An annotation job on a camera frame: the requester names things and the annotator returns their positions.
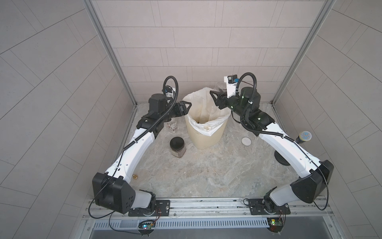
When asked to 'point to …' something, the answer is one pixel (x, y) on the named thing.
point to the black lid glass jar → (177, 146)
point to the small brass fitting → (135, 177)
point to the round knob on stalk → (304, 136)
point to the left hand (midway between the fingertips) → (189, 103)
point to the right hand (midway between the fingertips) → (214, 89)
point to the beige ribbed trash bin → (201, 140)
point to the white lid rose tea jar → (172, 126)
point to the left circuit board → (148, 225)
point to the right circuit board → (275, 224)
